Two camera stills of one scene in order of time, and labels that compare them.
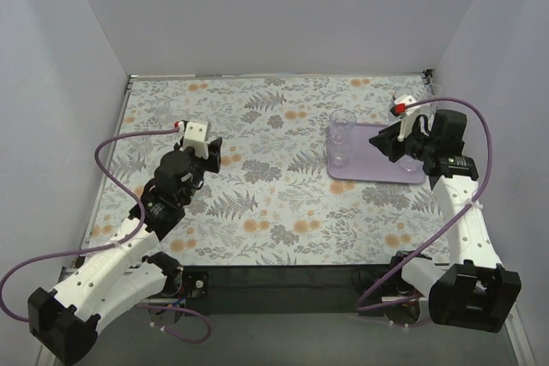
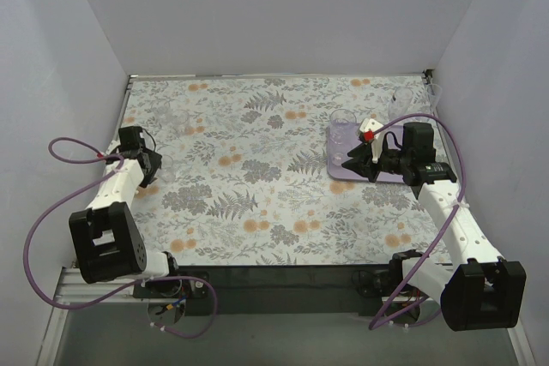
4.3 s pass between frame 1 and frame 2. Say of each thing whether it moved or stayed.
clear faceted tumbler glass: stayed
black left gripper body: moved
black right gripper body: moved
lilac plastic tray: stayed
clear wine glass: stayed
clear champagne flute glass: stayed
